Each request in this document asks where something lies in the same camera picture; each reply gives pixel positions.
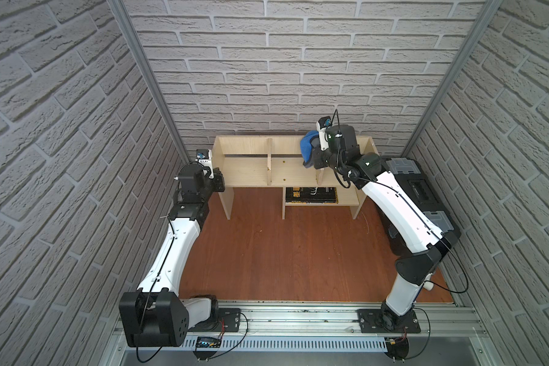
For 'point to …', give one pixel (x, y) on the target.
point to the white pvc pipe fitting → (428, 286)
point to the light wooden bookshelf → (276, 162)
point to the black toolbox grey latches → (411, 176)
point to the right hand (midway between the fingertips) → (322, 147)
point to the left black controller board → (205, 341)
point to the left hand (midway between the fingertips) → (210, 165)
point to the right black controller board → (397, 348)
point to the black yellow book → (311, 195)
